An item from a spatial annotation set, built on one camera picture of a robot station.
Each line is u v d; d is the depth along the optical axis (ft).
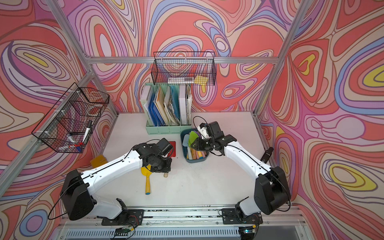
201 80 2.84
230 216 2.40
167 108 3.11
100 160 3.06
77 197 1.29
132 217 2.38
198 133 3.26
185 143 3.19
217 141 2.10
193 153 2.98
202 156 2.96
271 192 1.37
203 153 3.00
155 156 1.88
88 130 2.26
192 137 3.32
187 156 3.00
